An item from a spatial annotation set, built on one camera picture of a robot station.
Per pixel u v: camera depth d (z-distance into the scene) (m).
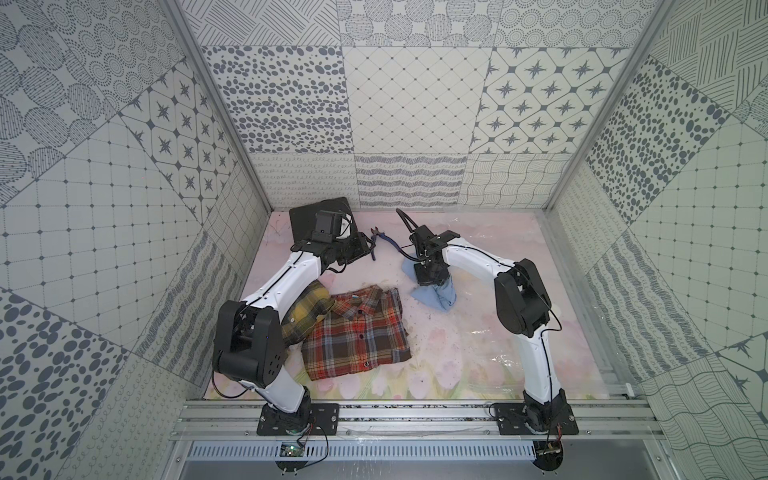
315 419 0.73
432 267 0.83
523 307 0.55
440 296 0.93
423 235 0.82
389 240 1.11
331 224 0.69
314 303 0.86
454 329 0.90
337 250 0.73
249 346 0.45
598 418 0.76
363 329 0.86
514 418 0.74
